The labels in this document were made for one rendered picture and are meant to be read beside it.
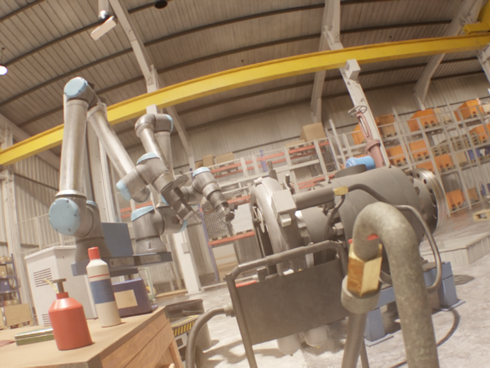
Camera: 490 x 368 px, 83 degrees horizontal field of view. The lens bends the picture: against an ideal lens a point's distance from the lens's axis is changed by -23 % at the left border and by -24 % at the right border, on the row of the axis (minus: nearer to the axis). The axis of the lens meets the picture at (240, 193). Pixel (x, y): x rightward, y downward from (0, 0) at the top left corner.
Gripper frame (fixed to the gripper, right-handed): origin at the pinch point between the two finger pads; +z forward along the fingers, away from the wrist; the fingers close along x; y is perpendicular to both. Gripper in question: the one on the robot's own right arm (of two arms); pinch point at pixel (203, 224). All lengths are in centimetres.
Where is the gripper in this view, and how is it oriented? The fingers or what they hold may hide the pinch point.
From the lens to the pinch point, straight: 136.3
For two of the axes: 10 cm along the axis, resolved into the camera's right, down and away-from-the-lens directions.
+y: -7.5, 6.4, 1.6
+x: -2.2, -0.1, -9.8
